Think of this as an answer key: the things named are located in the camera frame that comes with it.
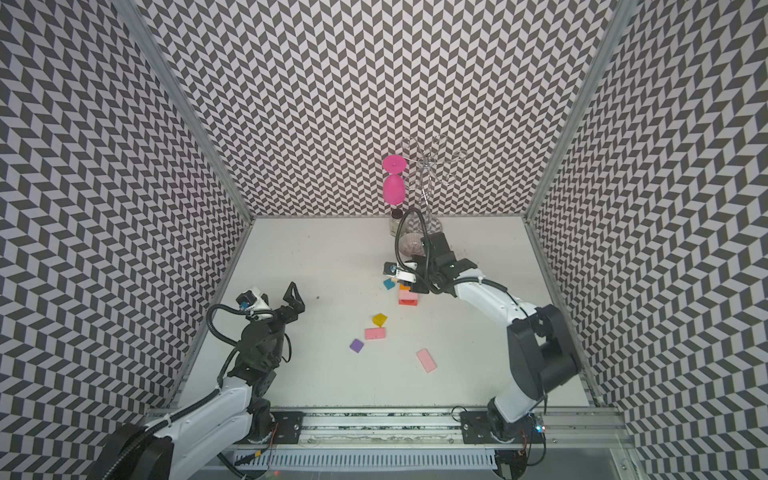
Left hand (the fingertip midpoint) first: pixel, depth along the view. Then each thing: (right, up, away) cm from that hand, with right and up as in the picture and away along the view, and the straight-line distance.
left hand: (283, 289), depth 82 cm
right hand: (+33, +3, +5) cm, 34 cm away
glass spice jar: (+31, +21, +25) cm, 45 cm away
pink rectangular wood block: (+25, -14, +7) cm, 30 cm away
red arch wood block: (+35, -6, +11) cm, 37 cm away
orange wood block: (+33, +1, -5) cm, 34 cm away
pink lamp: (+31, +32, +14) cm, 46 cm away
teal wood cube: (+29, -1, +17) cm, 33 cm away
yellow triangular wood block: (+26, -10, +8) cm, 29 cm away
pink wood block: (+40, -21, +2) cm, 45 cm away
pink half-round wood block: (+35, -4, +11) cm, 37 cm away
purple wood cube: (+20, -17, +4) cm, 26 cm away
